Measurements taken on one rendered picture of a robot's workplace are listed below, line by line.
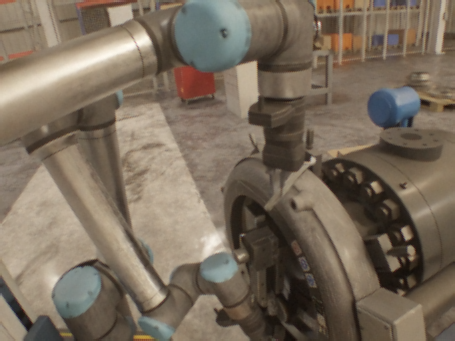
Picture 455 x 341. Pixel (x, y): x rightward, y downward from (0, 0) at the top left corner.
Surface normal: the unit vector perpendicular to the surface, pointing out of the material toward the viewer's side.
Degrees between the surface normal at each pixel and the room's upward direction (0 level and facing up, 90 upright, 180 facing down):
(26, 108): 102
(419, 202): 40
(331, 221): 33
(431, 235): 61
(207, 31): 91
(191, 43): 91
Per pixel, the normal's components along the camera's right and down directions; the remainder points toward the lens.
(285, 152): -0.55, 0.41
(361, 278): 0.24, -0.24
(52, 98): 0.72, 0.45
